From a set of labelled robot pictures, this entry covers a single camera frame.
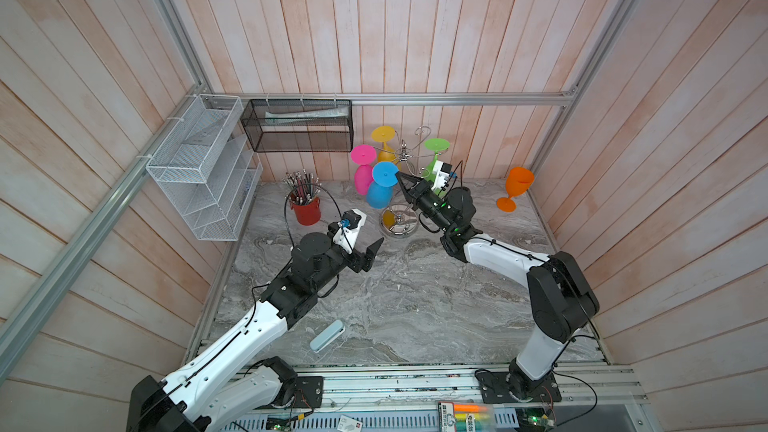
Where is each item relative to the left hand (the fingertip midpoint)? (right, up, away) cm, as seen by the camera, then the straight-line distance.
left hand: (368, 236), depth 72 cm
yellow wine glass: (+4, +30, +19) cm, 35 cm away
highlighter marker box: (+22, -43, -3) cm, 48 cm away
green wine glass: (+19, +25, +12) cm, 33 cm away
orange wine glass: (+51, +16, +29) cm, 61 cm away
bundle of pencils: (-23, +14, +28) cm, 39 cm away
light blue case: (-11, -27, +7) cm, 30 cm away
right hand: (+6, +15, +5) cm, 17 cm away
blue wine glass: (+3, +12, +9) cm, 15 cm away
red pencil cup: (-22, +5, +32) cm, 39 cm away
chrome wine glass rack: (+11, +3, +36) cm, 38 cm away
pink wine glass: (-2, +22, +13) cm, 25 cm away
